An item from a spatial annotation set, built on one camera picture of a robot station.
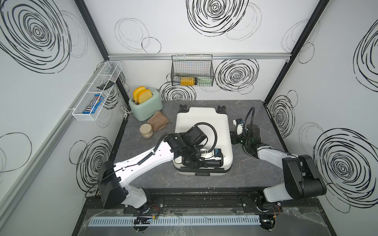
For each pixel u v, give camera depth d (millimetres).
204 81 886
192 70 991
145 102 998
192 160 608
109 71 907
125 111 1116
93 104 668
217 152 587
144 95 984
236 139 808
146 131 963
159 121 1071
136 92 963
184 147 500
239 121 802
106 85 757
